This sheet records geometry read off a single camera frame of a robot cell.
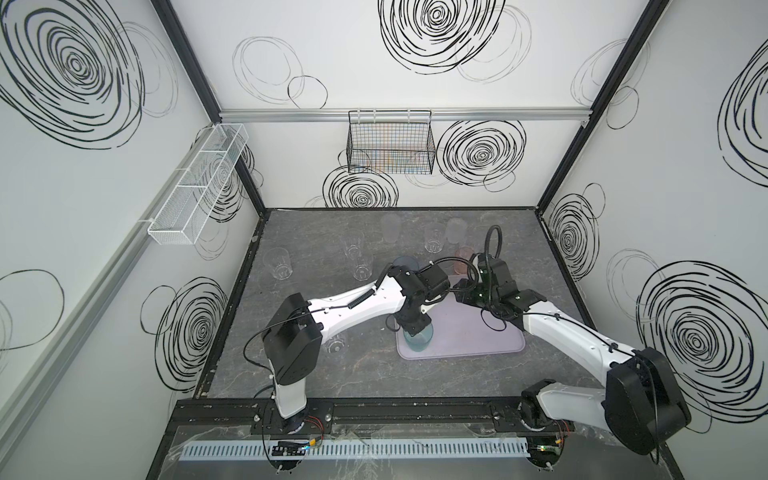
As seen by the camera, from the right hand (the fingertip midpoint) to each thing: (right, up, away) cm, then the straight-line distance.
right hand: (455, 290), depth 86 cm
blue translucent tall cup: (-14, +8, +1) cm, 16 cm away
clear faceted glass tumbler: (-3, +16, +22) cm, 28 cm away
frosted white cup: (-18, +20, +22) cm, 35 cm away
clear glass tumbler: (-29, +7, +16) cm, 34 cm away
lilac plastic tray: (+1, -11, -1) cm, 11 cm away
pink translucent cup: (+7, +10, +17) cm, 21 cm away
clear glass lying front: (-35, -16, -1) cm, 38 cm away
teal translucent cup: (-12, -10, -13) cm, 20 cm away
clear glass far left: (-58, +7, +16) cm, 60 cm away
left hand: (-12, -8, -5) cm, 15 cm away
